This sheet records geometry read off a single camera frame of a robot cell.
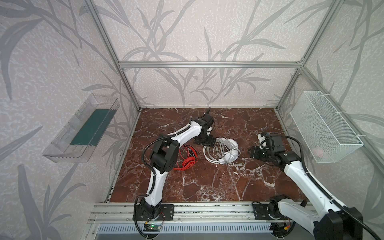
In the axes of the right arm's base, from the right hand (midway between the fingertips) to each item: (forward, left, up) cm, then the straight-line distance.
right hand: (250, 147), depth 84 cm
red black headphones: (-4, +35, -5) cm, 36 cm away
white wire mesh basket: (-7, -25, +22) cm, 34 cm away
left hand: (+8, +22, -6) cm, 24 cm away
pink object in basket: (-7, -30, +8) cm, 32 cm away
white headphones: (0, +11, -3) cm, 11 cm away
